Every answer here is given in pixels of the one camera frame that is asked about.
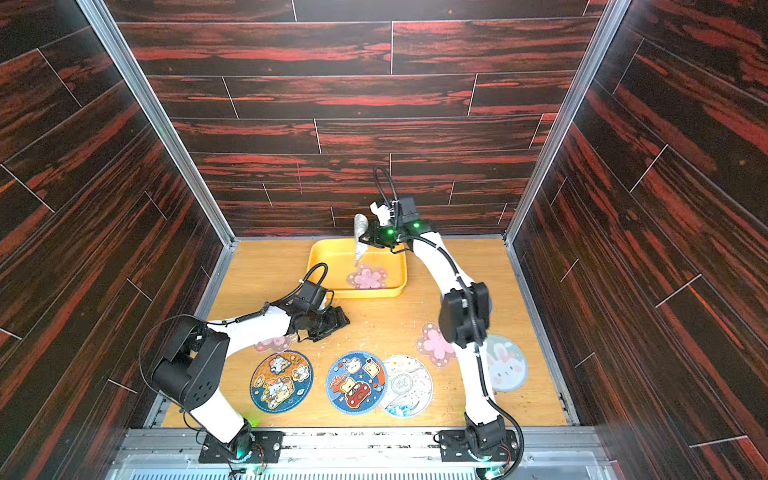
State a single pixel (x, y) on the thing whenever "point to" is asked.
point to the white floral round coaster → (361, 227)
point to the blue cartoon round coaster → (356, 382)
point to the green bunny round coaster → (507, 363)
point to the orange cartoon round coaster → (281, 382)
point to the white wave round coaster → (410, 386)
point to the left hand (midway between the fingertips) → (346, 326)
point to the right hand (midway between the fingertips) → (365, 236)
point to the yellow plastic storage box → (337, 258)
